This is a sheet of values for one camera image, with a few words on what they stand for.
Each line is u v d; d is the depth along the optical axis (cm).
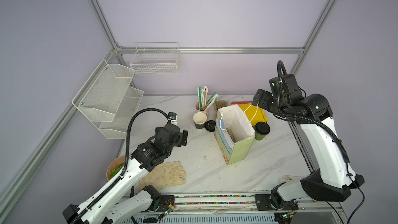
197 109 100
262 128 88
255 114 70
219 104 111
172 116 61
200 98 101
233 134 95
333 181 38
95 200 39
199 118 97
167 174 82
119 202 53
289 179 80
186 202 75
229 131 96
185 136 66
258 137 92
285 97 43
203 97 101
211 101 93
